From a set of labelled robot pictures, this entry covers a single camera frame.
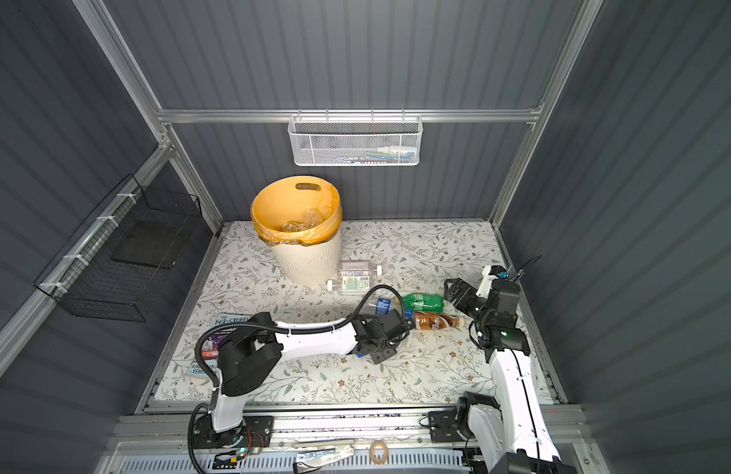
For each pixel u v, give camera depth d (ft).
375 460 2.31
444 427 2.42
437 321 2.88
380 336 2.20
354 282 3.23
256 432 2.39
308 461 2.23
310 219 3.35
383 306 2.98
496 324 1.96
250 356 1.65
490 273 2.37
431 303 3.08
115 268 2.37
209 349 2.84
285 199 3.09
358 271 3.27
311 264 2.99
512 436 1.37
